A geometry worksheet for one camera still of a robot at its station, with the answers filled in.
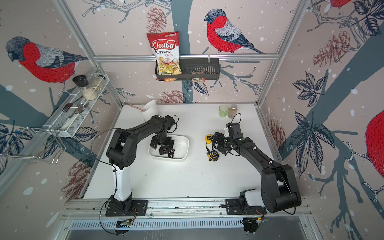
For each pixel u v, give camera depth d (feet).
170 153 3.03
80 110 2.31
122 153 1.75
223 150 3.01
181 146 3.14
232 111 3.49
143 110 3.41
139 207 2.40
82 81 2.43
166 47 2.67
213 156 2.92
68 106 2.32
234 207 2.36
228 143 2.24
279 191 1.37
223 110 3.70
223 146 2.57
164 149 3.00
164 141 2.79
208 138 3.20
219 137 2.61
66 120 2.27
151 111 3.23
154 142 2.79
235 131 2.27
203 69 3.51
